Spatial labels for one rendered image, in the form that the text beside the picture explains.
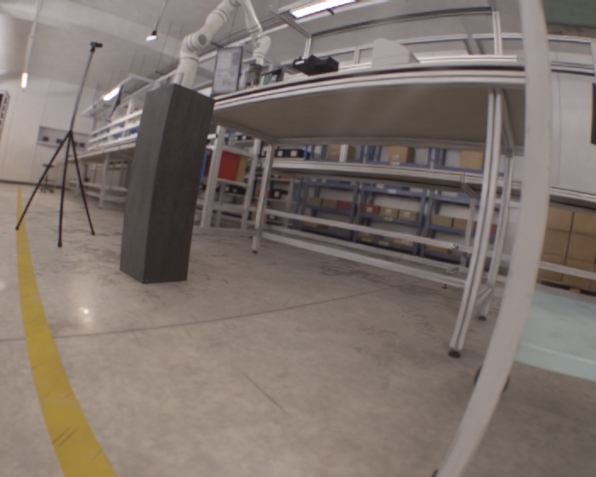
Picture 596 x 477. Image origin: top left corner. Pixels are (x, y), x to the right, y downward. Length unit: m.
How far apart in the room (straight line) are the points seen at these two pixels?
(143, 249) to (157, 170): 0.33
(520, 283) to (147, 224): 1.28
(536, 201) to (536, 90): 0.11
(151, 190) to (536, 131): 1.28
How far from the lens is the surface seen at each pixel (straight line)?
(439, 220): 5.04
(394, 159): 5.46
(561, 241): 4.33
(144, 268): 1.40
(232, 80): 3.36
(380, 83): 1.28
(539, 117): 0.34
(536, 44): 0.38
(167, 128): 1.40
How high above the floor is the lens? 0.39
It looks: 5 degrees down
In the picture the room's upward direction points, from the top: 9 degrees clockwise
